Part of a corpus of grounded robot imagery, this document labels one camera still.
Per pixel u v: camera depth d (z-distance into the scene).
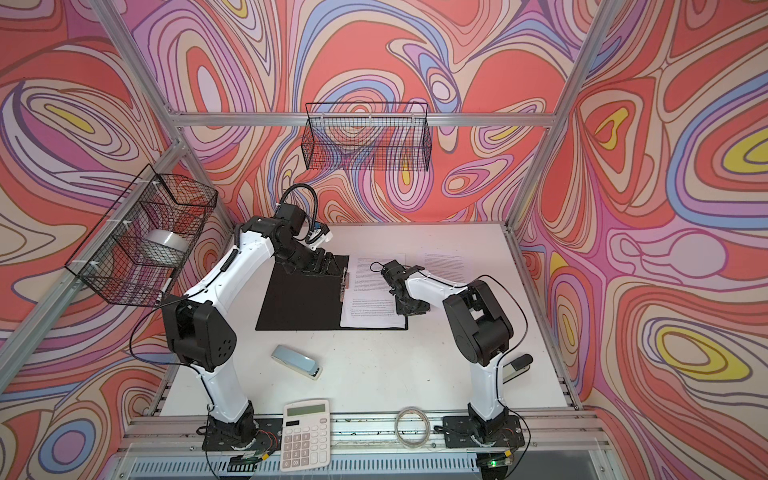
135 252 0.75
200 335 0.48
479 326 0.51
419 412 0.76
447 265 1.07
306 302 0.99
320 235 0.73
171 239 0.74
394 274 0.78
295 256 0.71
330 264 0.75
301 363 0.81
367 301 0.98
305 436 0.72
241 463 0.72
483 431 0.64
